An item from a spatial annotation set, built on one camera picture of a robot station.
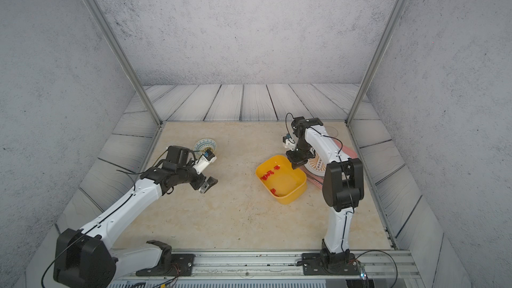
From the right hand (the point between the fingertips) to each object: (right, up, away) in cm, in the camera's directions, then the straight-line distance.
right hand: (296, 165), depth 88 cm
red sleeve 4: (-10, -11, -1) cm, 15 cm away
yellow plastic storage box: (-4, -10, +6) cm, 12 cm away
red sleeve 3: (-14, -7, +8) cm, 17 cm away
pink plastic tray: (+12, -9, +8) cm, 16 cm away
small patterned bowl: (-46, +8, +20) cm, 51 cm away
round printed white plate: (+12, -2, +11) cm, 16 cm away
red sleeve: (-8, -3, +10) cm, 13 cm away
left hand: (-36, -2, -5) cm, 36 cm away
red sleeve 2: (-12, -5, +8) cm, 16 cm away
